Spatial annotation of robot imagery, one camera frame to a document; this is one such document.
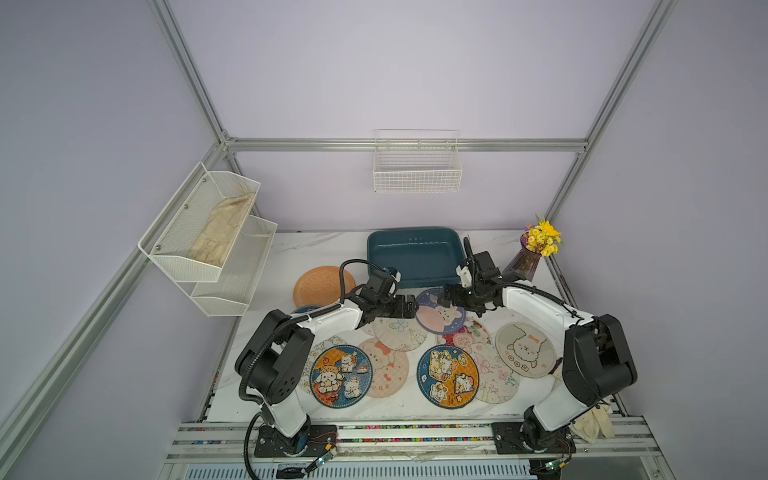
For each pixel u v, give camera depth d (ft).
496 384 2.74
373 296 2.35
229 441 2.45
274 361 1.52
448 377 2.75
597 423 2.45
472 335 3.04
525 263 3.05
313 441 2.36
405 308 2.67
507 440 2.39
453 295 2.66
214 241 2.52
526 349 2.95
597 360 1.49
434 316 3.16
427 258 3.75
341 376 2.75
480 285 2.44
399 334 3.05
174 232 2.25
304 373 2.76
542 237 2.80
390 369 2.82
